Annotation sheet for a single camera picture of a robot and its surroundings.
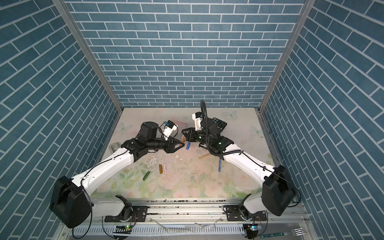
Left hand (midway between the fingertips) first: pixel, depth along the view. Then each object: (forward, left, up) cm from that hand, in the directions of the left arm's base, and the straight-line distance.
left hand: (182, 143), depth 76 cm
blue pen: (-3, -22, -21) cm, 31 cm away
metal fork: (-37, -54, -18) cm, 68 cm away
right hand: (+5, +1, +5) cm, 7 cm away
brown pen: (+2, -1, +2) cm, 3 cm away
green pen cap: (-9, +22, -22) cm, 33 cm away
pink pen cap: (-4, +11, -21) cm, 24 cm away
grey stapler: (+9, +45, -18) cm, 50 cm away
